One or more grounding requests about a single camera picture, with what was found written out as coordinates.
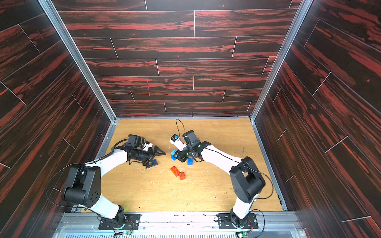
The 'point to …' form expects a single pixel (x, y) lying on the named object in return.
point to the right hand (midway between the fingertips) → (179, 152)
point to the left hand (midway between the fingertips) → (162, 157)
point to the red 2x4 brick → (174, 171)
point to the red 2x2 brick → (182, 175)
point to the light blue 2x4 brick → (172, 153)
